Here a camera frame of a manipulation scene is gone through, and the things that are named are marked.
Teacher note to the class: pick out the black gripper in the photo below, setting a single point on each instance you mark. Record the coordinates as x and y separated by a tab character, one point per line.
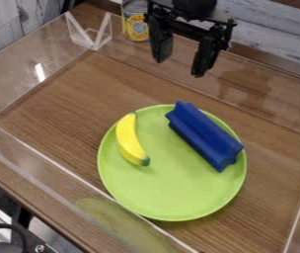
193	19

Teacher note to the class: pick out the green round plate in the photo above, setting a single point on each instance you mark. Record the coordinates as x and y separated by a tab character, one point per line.
179	187

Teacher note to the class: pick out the yellow labelled tin can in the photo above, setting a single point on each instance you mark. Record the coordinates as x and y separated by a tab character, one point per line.
135	27

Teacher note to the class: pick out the blue plastic block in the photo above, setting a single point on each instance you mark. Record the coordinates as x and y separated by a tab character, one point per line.
215	145

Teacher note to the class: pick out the yellow toy banana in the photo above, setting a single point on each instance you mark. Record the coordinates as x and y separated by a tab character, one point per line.
129	145

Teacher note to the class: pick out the clear acrylic triangle bracket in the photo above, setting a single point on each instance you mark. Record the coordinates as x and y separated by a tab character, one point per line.
89	38

